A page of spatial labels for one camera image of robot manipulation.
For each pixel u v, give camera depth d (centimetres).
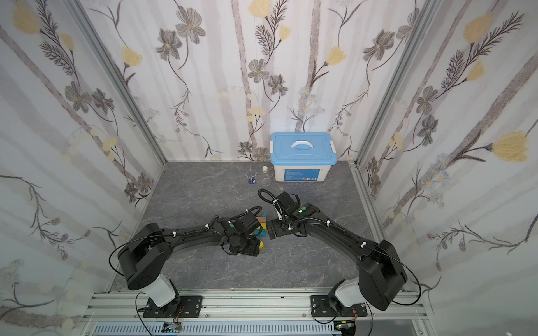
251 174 107
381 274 41
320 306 73
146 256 45
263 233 73
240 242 71
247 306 76
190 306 74
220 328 70
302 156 102
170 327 71
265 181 113
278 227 73
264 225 75
